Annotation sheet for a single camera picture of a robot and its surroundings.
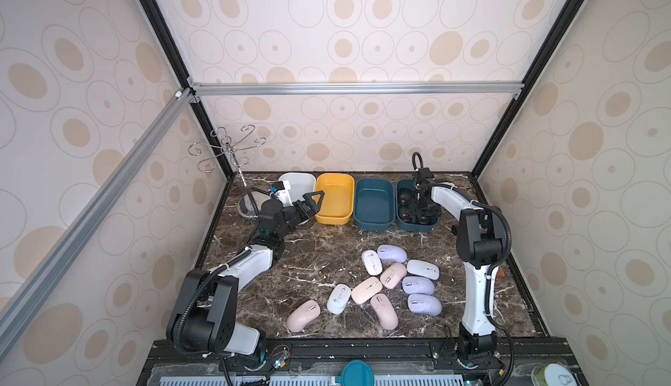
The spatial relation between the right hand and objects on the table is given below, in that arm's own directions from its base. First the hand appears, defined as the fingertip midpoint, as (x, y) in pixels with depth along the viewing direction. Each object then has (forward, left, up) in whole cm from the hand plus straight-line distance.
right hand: (434, 213), depth 104 cm
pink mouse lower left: (-41, +46, +2) cm, 62 cm away
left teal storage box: (+5, +24, -1) cm, 24 cm away
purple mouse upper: (-19, +18, 0) cm, 26 cm away
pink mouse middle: (-31, +26, 0) cm, 41 cm away
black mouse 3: (-4, +4, +3) cm, 6 cm away
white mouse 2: (-24, +8, 0) cm, 26 cm away
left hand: (-12, +41, +22) cm, 48 cm away
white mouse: (-23, +25, +1) cm, 34 cm away
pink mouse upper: (-28, +19, +2) cm, 33 cm away
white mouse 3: (-36, +36, +1) cm, 51 cm away
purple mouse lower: (-36, +9, +1) cm, 37 cm away
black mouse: (+8, +11, +1) cm, 14 cm away
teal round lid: (-56, +30, +6) cm, 64 cm away
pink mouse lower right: (-39, +21, 0) cm, 44 cm away
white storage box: (+13, +56, +2) cm, 58 cm away
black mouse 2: (-2, +12, +1) cm, 12 cm away
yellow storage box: (+4, +39, -1) cm, 39 cm away
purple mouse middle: (-30, +11, +1) cm, 32 cm away
